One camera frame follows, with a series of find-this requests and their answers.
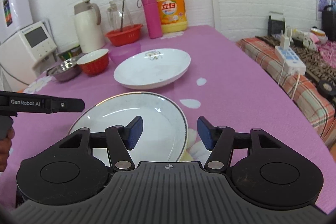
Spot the stainless steel bowl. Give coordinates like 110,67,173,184
46,56,81,82

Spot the white gold-rimmed plate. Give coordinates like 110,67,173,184
69,92,188,165

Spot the red ceramic bowl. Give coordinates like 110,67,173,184
76,48,109,76

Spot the large white floral plate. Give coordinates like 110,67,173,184
113,48,191,90

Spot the purple plastic bowl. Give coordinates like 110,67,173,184
108,43,141,65

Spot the person's left hand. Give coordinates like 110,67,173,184
0,127,15,172

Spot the white countertop appliance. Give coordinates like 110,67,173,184
1,20,57,92

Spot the green instant noodle bowl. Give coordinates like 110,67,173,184
58,45,82,61

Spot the pink floral tablecloth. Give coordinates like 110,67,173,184
1,26,335,213

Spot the cream thermos jug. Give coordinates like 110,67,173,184
74,0,105,54

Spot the white water purifier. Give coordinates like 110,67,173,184
0,0,33,43

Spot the white power strip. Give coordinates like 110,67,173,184
274,46,306,75

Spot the red plastic basin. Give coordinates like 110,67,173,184
104,24,143,47

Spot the glass pitcher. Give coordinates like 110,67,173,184
106,0,134,31

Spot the black tape roll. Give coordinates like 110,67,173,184
317,80,335,99

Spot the plaid cloth side table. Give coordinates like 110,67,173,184
236,38,335,148

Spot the black box device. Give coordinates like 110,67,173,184
268,11,286,36

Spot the pink thermos bottle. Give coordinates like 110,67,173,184
137,0,163,39

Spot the yellow dish soap bottle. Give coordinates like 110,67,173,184
157,0,188,34

